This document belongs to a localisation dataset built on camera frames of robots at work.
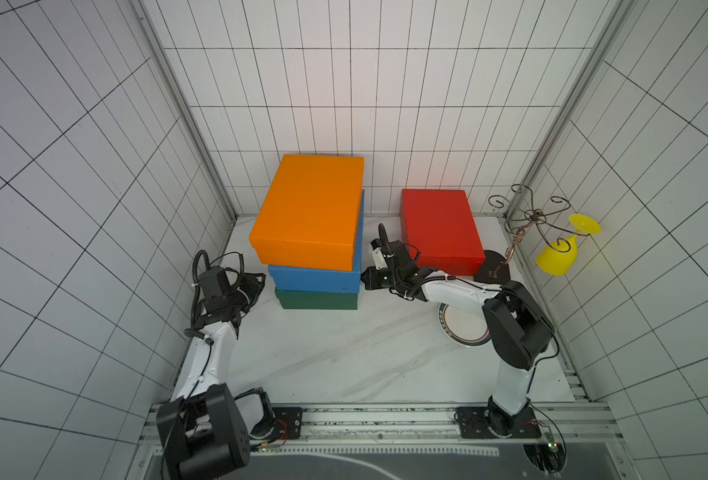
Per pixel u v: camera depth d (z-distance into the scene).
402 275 0.72
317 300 0.86
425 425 0.75
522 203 1.15
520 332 0.48
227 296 0.65
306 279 0.78
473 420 0.72
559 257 0.80
